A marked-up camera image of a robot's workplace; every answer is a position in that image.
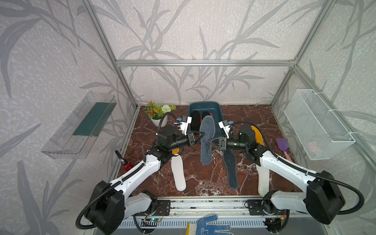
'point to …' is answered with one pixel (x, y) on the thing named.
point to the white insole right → (263, 180)
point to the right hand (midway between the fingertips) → (208, 142)
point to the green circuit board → (154, 219)
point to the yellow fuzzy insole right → (259, 137)
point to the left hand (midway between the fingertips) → (204, 136)
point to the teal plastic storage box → (215, 108)
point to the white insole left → (178, 171)
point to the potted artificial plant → (156, 112)
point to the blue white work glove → (201, 227)
